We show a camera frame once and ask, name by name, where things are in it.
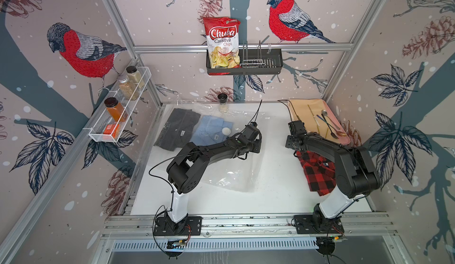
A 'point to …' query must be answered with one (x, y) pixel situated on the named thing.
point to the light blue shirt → (211, 129)
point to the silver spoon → (324, 112)
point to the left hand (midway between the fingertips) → (262, 141)
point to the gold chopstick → (317, 124)
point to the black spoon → (332, 134)
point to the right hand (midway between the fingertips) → (293, 141)
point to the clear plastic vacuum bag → (240, 174)
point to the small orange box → (108, 130)
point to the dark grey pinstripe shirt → (178, 128)
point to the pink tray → (340, 132)
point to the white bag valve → (226, 131)
